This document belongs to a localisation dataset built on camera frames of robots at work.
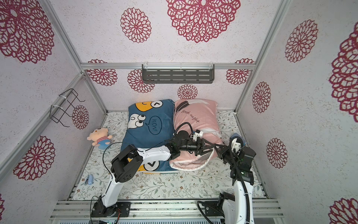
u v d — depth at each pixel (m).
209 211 0.73
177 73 0.95
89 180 0.82
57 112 0.73
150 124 1.03
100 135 0.97
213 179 0.85
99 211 0.65
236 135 1.01
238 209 0.45
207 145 0.75
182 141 0.68
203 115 0.98
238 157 0.63
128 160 0.57
